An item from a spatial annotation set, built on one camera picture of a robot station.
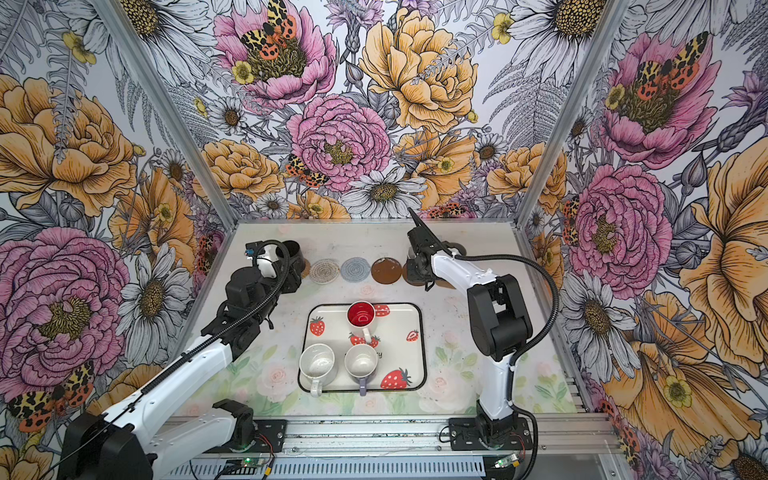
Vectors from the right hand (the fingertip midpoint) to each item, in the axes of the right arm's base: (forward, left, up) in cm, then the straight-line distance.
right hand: (420, 281), depth 97 cm
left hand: (-5, +35, +16) cm, 39 cm away
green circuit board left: (-46, +45, -6) cm, 65 cm away
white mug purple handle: (-23, +18, -5) cm, 30 cm away
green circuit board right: (-47, -17, -7) cm, 50 cm away
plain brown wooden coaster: (+7, +4, -5) cm, 10 cm away
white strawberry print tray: (-15, +8, -6) cm, 18 cm away
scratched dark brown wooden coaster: (+8, +11, -5) cm, 15 cm away
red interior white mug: (-10, +18, -2) cm, 21 cm away
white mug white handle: (-23, +31, -4) cm, 39 cm away
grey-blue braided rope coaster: (+10, +22, -6) cm, 25 cm away
